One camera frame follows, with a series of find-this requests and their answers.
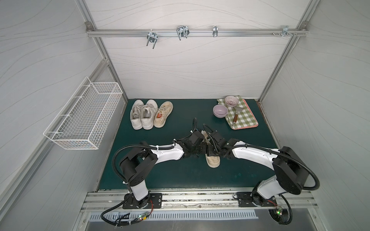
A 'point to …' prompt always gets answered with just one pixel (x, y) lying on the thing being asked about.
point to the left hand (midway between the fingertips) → (208, 148)
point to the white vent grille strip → (125, 217)
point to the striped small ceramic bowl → (231, 100)
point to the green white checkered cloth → (244, 118)
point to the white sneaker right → (148, 112)
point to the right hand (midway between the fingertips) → (210, 149)
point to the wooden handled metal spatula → (237, 109)
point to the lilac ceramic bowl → (220, 111)
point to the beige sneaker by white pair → (165, 110)
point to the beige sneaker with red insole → (213, 161)
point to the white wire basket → (80, 128)
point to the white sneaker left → (135, 114)
